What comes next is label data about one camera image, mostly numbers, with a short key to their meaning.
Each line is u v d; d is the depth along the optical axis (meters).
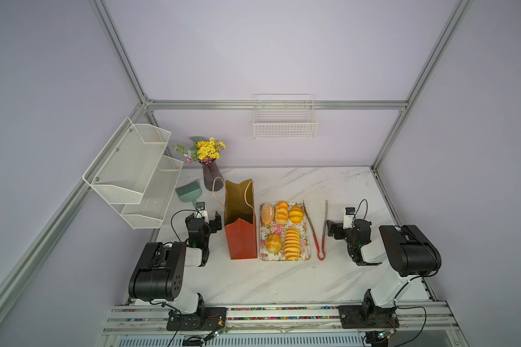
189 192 1.10
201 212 0.80
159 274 0.46
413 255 0.48
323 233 0.94
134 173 0.88
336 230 0.88
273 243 0.88
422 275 0.51
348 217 0.87
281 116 1.05
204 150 0.88
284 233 0.95
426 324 0.71
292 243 0.88
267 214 0.96
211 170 1.04
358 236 0.76
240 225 0.70
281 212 0.98
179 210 0.75
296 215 0.98
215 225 0.84
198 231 0.70
